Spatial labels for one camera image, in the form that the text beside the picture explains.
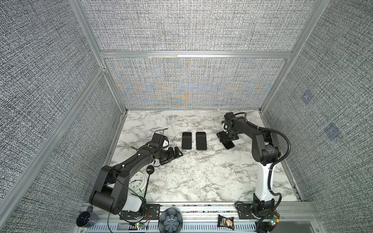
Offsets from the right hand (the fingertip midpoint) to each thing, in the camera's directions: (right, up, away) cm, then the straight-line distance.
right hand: (226, 139), depth 103 cm
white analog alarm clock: (-55, -21, -23) cm, 64 cm away
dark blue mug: (-76, -35, -33) cm, 90 cm away
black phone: (-28, -1, -3) cm, 28 cm away
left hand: (-34, -9, -17) cm, 39 cm away
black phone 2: (-4, +1, -11) cm, 12 cm away
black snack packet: (-11, -36, -33) cm, 50 cm away
